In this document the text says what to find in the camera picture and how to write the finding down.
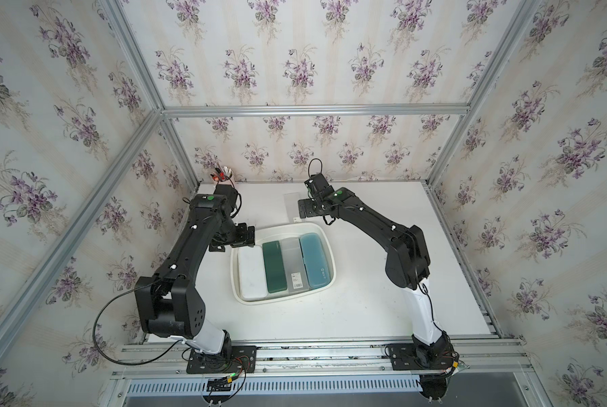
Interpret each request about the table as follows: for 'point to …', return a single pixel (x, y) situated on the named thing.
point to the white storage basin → (291, 231)
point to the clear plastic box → (295, 269)
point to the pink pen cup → (222, 177)
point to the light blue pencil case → (315, 259)
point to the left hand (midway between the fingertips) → (242, 245)
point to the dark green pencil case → (275, 274)
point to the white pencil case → (252, 273)
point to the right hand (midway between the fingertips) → (312, 208)
